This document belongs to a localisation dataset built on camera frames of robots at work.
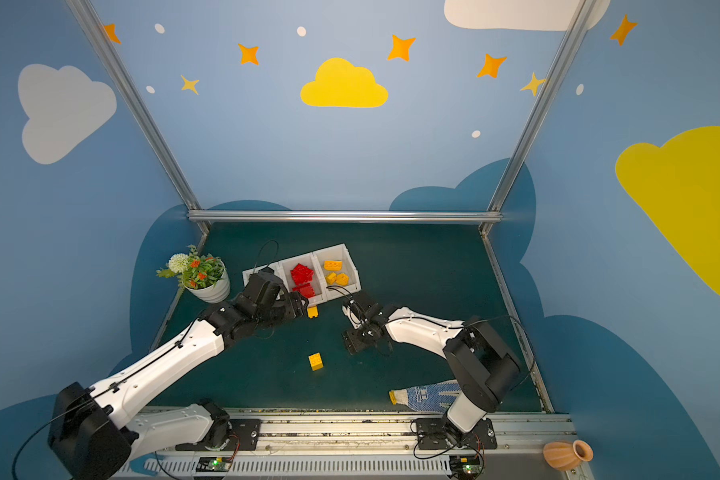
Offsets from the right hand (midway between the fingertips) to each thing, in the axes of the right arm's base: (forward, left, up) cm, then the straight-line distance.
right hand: (357, 337), depth 88 cm
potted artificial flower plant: (+11, +46, +12) cm, 49 cm away
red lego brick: (+21, +21, +2) cm, 30 cm away
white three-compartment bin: (+19, +15, +4) cm, 25 cm away
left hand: (+3, +15, +13) cm, 20 cm away
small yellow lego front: (-8, +11, 0) cm, 14 cm away
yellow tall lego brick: (+22, +7, -2) cm, 23 cm away
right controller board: (-30, -28, -4) cm, 42 cm away
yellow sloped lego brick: (+21, +11, 0) cm, 24 cm away
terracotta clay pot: (-28, -48, +7) cm, 56 cm away
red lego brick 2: (+16, +19, -1) cm, 25 cm away
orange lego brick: (+28, +11, -1) cm, 30 cm away
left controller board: (-33, +32, -2) cm, 46 cm away
